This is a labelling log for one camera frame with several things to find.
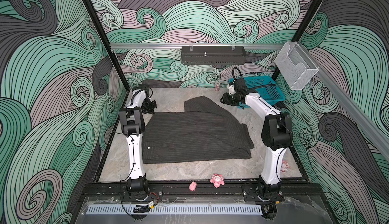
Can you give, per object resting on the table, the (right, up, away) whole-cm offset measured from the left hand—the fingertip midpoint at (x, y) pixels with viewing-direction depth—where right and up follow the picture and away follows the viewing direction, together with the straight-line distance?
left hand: (153, 110), depth 105 cm
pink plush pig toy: (+40, -33, -31) cm, 60 cm away
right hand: (+48, +8, -8) cm, 49 cm away
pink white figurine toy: (+77, -28, -26) cm, 86 cm away
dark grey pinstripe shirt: (+34, -13, -12) cm, 38 cm away
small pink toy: (+27, -36, -32) cm, 55 cm away
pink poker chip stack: (+48, +18, +13) cm, 52 cm away
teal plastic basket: (+88, +12, +8) cm, 90 cm away
